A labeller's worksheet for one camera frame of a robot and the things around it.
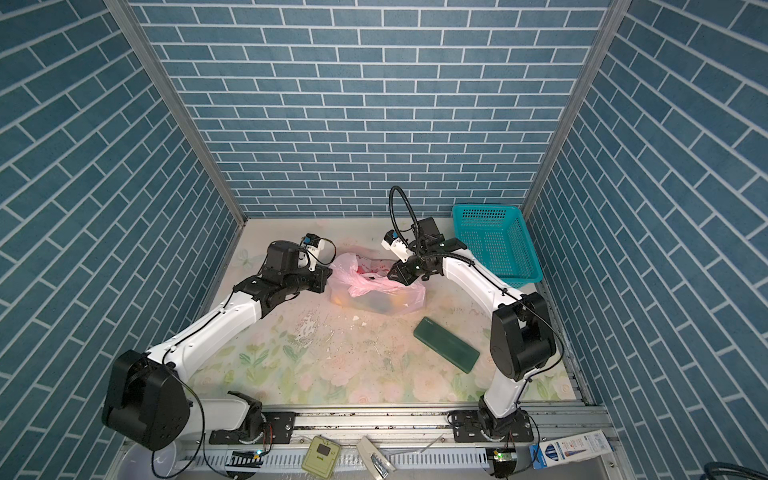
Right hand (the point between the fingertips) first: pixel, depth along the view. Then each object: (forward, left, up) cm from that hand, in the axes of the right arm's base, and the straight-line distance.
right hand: (391, 269), depth 87 cm
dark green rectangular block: (-15, -18, -15) cm, 28 cm away
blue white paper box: (-39, -43, -15) cm, 60 cm away
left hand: (-3, +16, +2) cm, 17 cm away
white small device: (-44, 0, -13) cm, 46 cm away
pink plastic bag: (-6, +8, +1) cm, 10 cm away
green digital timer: (-45, +12, -13) cm, 48 cm away
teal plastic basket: (+30, -39, -16) cm, 52 cm away
